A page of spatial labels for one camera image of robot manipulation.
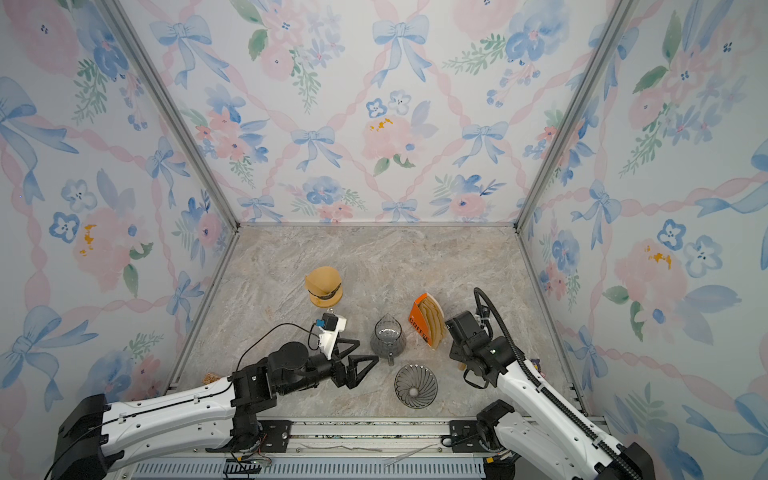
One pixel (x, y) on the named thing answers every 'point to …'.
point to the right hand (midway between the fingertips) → (463, 344)
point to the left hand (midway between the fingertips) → (370, 352)
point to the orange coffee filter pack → (427, 317)
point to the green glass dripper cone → (327, 297)
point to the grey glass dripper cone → (415, 386)
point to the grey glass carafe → (388, 341)
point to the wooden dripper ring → (329, 302)
